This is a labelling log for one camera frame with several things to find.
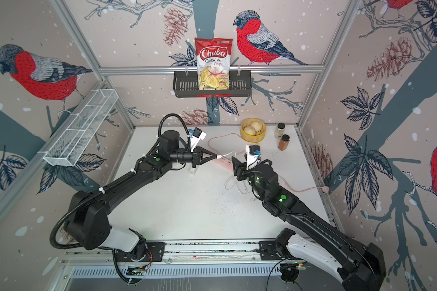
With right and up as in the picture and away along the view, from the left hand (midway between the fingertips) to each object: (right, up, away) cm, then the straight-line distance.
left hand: (217, 154), depth 72 cm
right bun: (+24, +15, +42) cm, 51 cm away
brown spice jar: (+38, +5, +31) cm, 49 cm away
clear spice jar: (+37, +12, +37) cm, 53 cm away
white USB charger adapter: (-14, -10, +24) cm, 30 cm away
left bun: (+19, +12, +39) cm, 45 cm away
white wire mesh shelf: (-60, +3, 0) cm, 60 cm away
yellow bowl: (+25, +8, +38) cm, 46 cm away
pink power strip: (+4, -7, +28) cm, 29 cm away
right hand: (+8, -1, +1) cm, 9 cm away
